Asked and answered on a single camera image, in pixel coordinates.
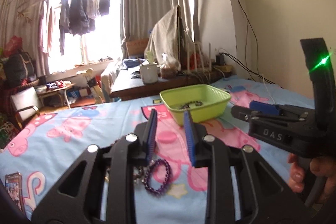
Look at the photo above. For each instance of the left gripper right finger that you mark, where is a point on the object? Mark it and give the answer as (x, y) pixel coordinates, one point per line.
(242, 187)

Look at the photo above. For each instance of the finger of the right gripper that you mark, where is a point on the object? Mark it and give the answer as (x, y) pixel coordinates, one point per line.
(244, 113)
(264, 110)

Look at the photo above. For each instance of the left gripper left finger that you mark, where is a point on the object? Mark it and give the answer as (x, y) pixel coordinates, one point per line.
(77, 195)

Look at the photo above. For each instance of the person's right hand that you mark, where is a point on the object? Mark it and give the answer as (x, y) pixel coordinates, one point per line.
(320, 167)

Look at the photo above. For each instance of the green plastic basket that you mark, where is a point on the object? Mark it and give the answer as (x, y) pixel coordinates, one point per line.
(204, 102)

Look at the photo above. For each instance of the blue cartoon pig bedsheet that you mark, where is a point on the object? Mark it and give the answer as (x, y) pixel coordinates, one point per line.
(46, 148)

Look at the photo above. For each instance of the black power adapter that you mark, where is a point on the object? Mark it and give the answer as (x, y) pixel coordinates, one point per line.
(219, 59)

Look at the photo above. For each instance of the white wifi router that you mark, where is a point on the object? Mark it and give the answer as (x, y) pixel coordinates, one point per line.
(193, 59)

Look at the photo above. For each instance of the woven snack basket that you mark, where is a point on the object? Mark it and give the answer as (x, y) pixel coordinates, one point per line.
(168, 73)

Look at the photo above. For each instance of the smartphone with photo case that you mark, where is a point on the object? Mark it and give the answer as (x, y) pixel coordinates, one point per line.
(13, 185)

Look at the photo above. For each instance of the white enamel mug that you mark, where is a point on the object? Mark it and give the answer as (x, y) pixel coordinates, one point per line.
(149, 73)

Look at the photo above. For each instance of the cloth-covered monitor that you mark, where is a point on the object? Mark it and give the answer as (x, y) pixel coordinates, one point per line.
(169, 41)

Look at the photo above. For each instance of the dark wooden desk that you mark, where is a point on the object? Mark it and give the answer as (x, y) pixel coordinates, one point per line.
(126, 88)

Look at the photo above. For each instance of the small low table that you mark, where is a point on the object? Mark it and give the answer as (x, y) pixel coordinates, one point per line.
(60, 92)

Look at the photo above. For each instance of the wooden armchair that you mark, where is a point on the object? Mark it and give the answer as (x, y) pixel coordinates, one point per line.
(26, 104)

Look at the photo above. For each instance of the black duffel bag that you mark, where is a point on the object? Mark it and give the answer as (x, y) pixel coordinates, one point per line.
(19, 67)

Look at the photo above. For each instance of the hanging dark clothes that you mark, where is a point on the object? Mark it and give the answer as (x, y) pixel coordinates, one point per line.
(77, 17)

